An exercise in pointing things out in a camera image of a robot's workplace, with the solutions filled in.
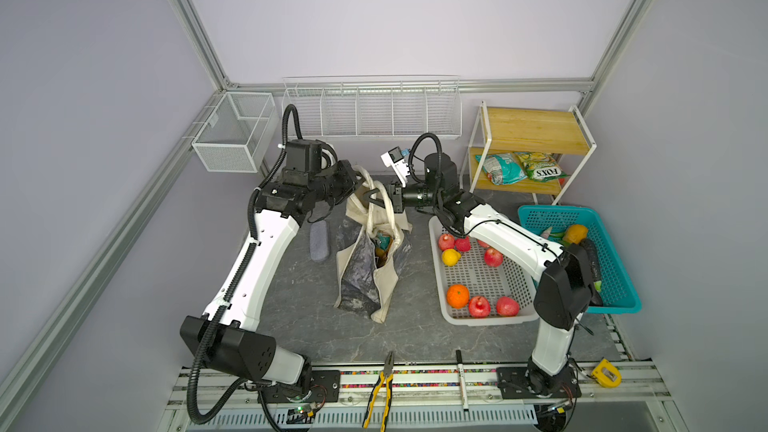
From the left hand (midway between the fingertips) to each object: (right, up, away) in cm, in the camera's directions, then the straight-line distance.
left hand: (368, 180), depth 71 cm
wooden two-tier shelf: (+50, +16, +17) cm, 55 cm away
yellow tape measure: (+60, -48, +3) cm, 77 cm away
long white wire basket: (0, +26, +26) cm, 37 cm away
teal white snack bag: (+42, +6, +25) cm, 49 cm away
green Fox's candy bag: (+55, +6, +26) cm, 61 cm away
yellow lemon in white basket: (+23, -22, +20) cm, 38 cm away
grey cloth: (-19, -20, +27) cm, 39 cm away
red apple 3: (+23, -18, +25) cm, 39 cm away
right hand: (-1, -5, 0) cm, 5 cm away
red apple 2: (+37, -34, +9) cm, 51 cm away
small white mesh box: (-47, +18, +31) cm, 59 cm away
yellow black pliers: (+4, -49, +5) cm, 49 cm away
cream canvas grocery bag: (+1, -16, -1) cm, 16 cm away
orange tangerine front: (+24, -32, +12) cm, 41 cm away
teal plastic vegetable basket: (+69, -30, +12) cm, 76 cm away
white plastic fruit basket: (+29, -32, +18) cm, 47 cm away
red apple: (+30, -34, +10) cm, 46 cm away
